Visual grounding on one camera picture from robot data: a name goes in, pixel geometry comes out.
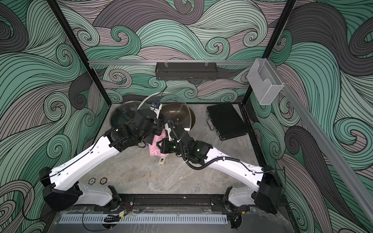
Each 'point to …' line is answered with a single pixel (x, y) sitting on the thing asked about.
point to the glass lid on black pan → (123, 113)
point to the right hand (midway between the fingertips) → (155, 145)
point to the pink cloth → (154, 149)
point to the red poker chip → (103, 180)
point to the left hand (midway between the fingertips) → (160, 117)
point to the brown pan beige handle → (180, 113)
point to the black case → (226, 121)
